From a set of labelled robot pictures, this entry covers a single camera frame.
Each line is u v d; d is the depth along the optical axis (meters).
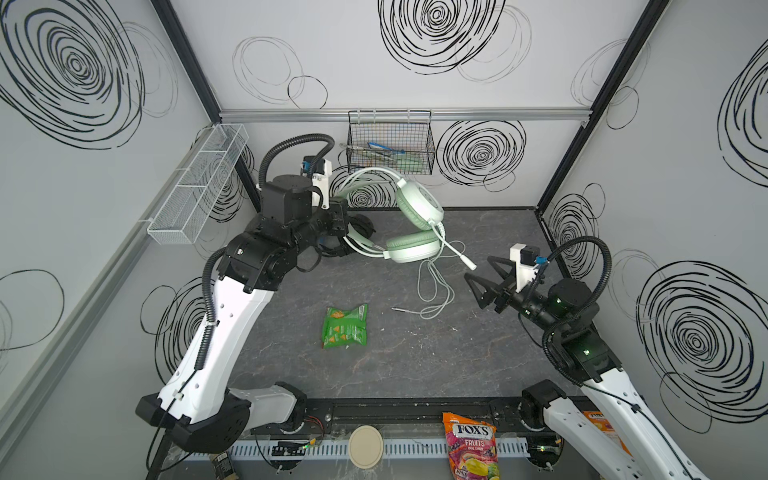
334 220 0.53
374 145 0.91
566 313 0.48
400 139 0.96
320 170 0.52
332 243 0.60
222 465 0.65
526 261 0.55
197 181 0.72
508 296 0.57
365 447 0.64
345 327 0.85
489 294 0.58
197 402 0.36
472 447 0.67
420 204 0.51
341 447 0.64
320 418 0.73
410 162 0.87
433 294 0.96
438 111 0.89
